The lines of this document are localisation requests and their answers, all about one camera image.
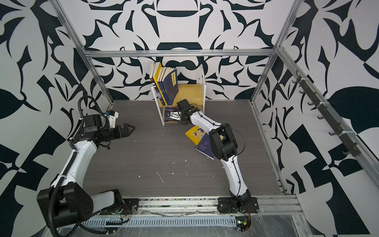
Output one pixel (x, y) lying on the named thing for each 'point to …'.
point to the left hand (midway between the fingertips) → (127, 127)
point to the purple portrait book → (167, 111)
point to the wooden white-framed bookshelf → (195, 93)
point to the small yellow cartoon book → (195, 134)
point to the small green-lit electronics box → (243, 223)
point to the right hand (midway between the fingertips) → (182, 112)
